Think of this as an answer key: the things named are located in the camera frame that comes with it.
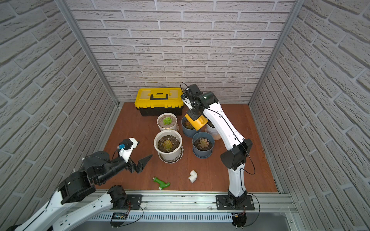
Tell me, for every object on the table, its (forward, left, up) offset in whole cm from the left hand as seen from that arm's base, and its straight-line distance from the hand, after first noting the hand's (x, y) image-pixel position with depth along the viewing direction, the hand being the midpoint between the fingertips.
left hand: (144, 144), depth 63 cm
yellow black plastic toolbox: (+40, +4, -12) cm, 42 cm away
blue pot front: (+11, -29, -20) cm, 37 cm away
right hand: (+23, -27, -2) cm, 35 cm away
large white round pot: (+10, -8, -18) cm, 22 cm away
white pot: (+21, -35, -18) cm, 44 cm away
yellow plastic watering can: (+18, -26, -7) cm, 33 cm away
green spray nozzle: (-10, -6, -28) cm, 31 cm away
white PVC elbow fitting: (-6, -23, -26) cm, 36 cm away
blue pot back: (+20, -21, -19) cm, 34 cm away
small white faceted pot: (+25, -7, -16) cm, 31 cm away
